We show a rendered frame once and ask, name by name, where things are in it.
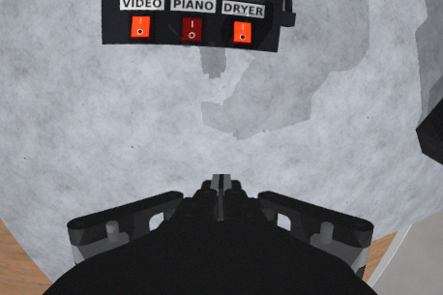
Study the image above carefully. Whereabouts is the black power strip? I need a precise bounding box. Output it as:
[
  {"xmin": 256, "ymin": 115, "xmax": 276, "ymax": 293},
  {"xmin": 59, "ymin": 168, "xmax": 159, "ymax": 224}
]
[{"xmin": 102, "ymin": 0, "xmax": 296, "ymax": 53}]

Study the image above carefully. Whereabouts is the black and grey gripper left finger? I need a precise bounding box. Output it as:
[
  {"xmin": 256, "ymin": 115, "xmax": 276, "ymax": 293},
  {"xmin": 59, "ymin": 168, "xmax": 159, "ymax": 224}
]
[{"xmin": 67, "ymin": 174, "xmax": 222, "ymax": 265}]

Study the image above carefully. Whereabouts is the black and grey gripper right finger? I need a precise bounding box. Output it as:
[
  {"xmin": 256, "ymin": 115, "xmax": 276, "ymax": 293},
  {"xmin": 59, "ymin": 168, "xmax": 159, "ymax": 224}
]
[{"xmin": 221, "ymin": 174, "xmax": 374, "ymax": 279}]

